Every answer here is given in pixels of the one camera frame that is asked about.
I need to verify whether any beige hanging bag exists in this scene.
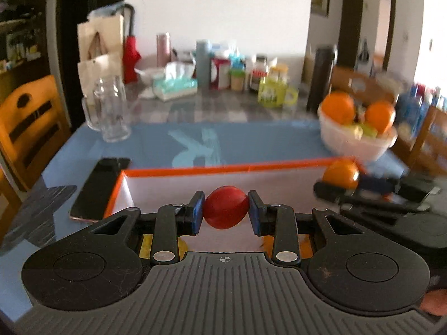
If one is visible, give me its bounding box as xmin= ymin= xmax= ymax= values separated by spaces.
xmin=77 ymin=16 xmax=125 ymax=60

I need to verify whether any orange cardboard box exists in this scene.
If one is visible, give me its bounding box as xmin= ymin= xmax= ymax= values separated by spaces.
xmin=104 ymin=156 xmax=367 ymax=224

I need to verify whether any black smartphone in clear case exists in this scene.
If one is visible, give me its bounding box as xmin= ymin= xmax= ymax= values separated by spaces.
xmin=69 ymin=157 xmax=131 ymax=223

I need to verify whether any red folded umbrella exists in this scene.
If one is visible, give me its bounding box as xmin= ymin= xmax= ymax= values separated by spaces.
xmin=122 ymin=3 xmax=142 ymax=84

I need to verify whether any yellow mug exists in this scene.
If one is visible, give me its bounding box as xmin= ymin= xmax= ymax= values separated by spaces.
xmin=258 ymin=76 xmax=299 ymax=109

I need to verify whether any red and white container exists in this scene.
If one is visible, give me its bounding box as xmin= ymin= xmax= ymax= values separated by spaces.
xmin=210 ymin=58 xmax=231 ymax=90

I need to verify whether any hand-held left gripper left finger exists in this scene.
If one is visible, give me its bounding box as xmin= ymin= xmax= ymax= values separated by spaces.
xmin=89 ymin=191 xmax=206 ymax=265

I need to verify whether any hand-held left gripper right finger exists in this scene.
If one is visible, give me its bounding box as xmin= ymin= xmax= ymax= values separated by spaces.
xmin=247 ymin=190 xmax=360 ymax=266

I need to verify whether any clear glass jar mug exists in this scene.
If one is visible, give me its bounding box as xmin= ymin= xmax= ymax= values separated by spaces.
xmin=81 ymin=76 xmax=131 ymax=143

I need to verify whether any orange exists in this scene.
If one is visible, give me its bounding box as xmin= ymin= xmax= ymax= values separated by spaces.
xmin=322 ymin=159 xmax=360 ymax=190
xmin=321 ymin=92 xmax=356 ymax=125
xmin=365 ymin=101 xmax=396 ymax=134

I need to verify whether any red apple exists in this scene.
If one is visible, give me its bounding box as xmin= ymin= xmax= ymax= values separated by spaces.
xmin=203 ymin=186 xmax=250 ymax=230

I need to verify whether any grey tall bottle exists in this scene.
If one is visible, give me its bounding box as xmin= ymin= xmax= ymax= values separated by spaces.
xmin=196 ymin=39 xmax=212 ymax=90

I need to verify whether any dark wooden shelf cabinet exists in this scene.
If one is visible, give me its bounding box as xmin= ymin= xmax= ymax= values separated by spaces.
xmin=0 ymin=0 xmax=51 ymax=77

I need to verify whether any green tissue pack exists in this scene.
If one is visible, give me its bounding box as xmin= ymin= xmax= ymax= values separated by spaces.
xmin=153 ymin=62 xmax=198 ymax=102

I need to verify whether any green fruit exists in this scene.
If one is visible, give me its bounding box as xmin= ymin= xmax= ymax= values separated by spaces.
xmin=349 ymin=122 xmax=378 ymax=139

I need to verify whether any small white bowl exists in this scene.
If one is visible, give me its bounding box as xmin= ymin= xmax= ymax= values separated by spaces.
xmin=134 ymin=66 xmax=165 ymax=86

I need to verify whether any black thermos flask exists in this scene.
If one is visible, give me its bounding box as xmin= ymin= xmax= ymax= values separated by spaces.
xmin=306 ymin=45 xmax=338 ymax=113

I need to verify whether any white plastic bowl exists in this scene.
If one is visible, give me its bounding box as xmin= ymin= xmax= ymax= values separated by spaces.
xmin=317 ymin=106 xmax=399 ymax=163

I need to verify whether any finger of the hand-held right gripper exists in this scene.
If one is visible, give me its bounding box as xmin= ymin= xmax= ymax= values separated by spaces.
xmin=357 ymin=172 xmax=403 ymax=197
xmin=313 ymin=181 xmax=365 ymax=202

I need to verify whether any pink metal bottle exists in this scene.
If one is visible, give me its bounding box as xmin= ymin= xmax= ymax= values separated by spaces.
xmin=156 ymin=33 xmax=172 ymax=68

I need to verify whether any dark bottle with red label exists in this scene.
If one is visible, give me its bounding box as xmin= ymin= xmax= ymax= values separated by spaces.
xmin=249 ymin=56 xmax=268 ymax=93

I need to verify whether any green lid jar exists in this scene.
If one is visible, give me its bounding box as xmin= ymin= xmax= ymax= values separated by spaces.
xmin=229 ymin=66 xmax=247 ymax=92

